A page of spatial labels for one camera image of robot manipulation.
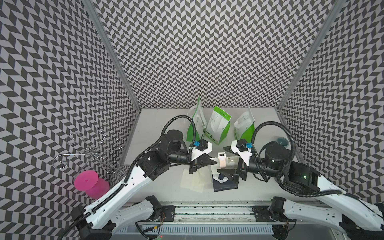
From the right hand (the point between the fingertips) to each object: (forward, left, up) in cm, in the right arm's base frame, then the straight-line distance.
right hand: (223, 161), depth 56 cm
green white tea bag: (+34, +11, -9) cm, 36 cm away
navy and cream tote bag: (-3, -5, -18) cm, 19 cm away
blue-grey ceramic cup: (+26, -44, -28) cm, 58 cm away
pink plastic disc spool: (-6, +50, -2) cm, 50 cm away
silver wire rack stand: (+14, +63, -14) cm, 66 cm away
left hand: (0, +3, -2) cm, 4 cm away
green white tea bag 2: (+27, -2, -13) cm, 30 cm away
